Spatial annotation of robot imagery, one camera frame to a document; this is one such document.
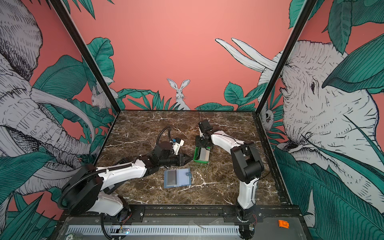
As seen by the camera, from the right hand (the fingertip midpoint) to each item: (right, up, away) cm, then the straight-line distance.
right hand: (196, 141), depth 94 cm
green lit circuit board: (-34, -40, -24) cm, 58 cm away
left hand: (-2, -7, -16) cm, 18 cm away
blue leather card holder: (-7, -21, -8) cm, 23 cm away
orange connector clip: (+42, -37, -24) cm, 61 cm away
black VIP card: (-14, -19, -8) cm, 25 cm away
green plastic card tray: (+1, -8, -4) cm, 9 cm away
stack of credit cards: (+5, -8, -4) cm, 10 cm away
